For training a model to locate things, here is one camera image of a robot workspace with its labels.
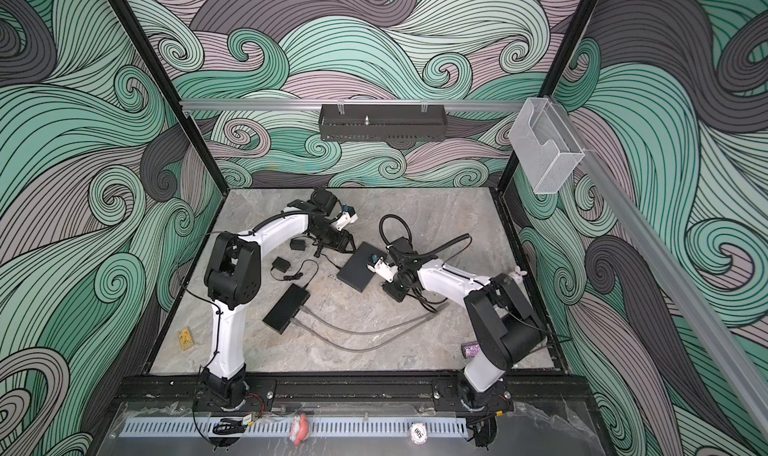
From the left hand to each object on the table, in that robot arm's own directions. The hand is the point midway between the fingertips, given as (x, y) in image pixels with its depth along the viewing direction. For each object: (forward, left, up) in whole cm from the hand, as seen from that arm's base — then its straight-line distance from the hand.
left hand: (351, 246), depth 95 cm
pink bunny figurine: (-11, -50, +3) cm, 52 cm away
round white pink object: (-49, -18, +1) cm, 52 cm away
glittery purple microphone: (-30, -34, -2) cm, 46 cm away
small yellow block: (-28, +45, -6) cm, 53 cm away
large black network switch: (-8, -2, -3) cm, 9 cm away
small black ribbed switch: (-19, +18, -5) cm, 27 cm away
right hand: (-11, -14, -4) cm, 18 cm away
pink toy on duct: (-48, +8, 0) cm, 49 cm away
